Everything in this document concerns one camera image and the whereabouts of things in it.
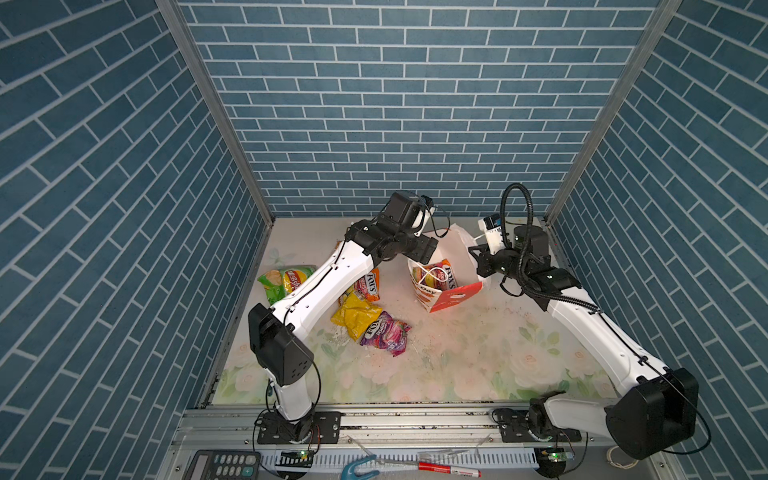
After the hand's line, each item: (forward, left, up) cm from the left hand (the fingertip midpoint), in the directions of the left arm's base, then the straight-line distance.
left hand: (423, 240), depth 78 cm
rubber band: (-47, -43, -25) cm, 69 cm away
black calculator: (-45, +47, -26) cm, 70 cm away
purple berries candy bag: (-15, +10, -24) cm, 30 cm away
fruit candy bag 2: (+1, +16, -24) cm, 29 cm away
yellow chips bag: (-9, +19, -23) cm, 32 cm away
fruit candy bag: (+3, -7, -21) cm, 23 cm away
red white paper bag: (+1, -9, -4) cm, 10 cm away
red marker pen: (-47, -1, -26) cm, 54 cm away
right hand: (0, -13, -2) cm, 13 cm away
